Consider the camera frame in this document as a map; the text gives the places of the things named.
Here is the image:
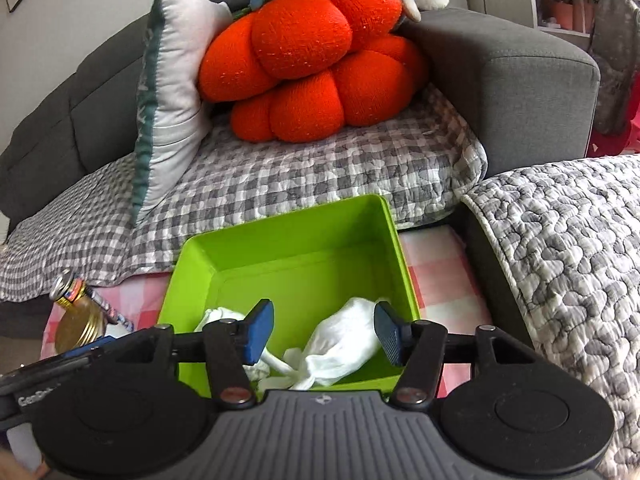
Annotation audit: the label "white cloth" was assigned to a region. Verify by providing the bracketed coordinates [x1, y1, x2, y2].
[195, 297, 381, 392]

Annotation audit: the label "pink checked tablecloth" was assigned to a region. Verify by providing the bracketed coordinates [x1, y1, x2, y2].
[39, 224, 490, 401]

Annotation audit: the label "gold lid jar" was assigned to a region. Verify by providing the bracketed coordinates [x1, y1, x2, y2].
[54, 296, 106, 353]

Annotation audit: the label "green rectangular storage box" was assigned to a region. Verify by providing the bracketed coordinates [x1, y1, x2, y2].
[156, 193, 422, 402]

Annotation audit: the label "drink can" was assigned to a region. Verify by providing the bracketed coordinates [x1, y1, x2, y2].
[49, 269, 134, 333]

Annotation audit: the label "grey checked quilt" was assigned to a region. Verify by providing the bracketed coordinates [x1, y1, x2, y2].
[1, 87, 488, 302]

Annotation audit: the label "white and teal pillow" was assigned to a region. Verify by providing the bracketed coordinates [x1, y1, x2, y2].
[131, 0, 233, 224]

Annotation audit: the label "orange knot cushion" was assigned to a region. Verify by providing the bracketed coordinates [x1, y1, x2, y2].
[198, 0, 427, 143]

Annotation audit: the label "grey hanging bag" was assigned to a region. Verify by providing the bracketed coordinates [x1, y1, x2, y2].
[588, 0, 639, 136]

